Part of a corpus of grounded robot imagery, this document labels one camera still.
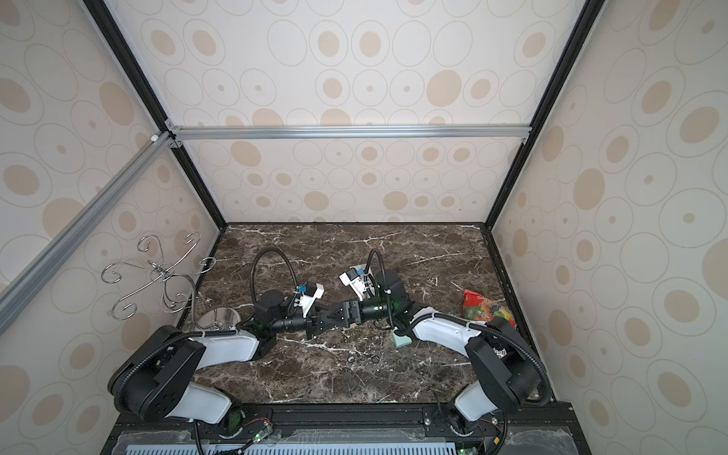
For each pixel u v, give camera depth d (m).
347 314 0.67
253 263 1.07
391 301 0.65
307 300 0.73
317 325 0.74
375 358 0.85
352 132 0.89
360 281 0.74
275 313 0.68
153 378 0.43
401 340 0.87
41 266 0.55
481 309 0.90
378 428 0.73
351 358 0.85
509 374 0.44
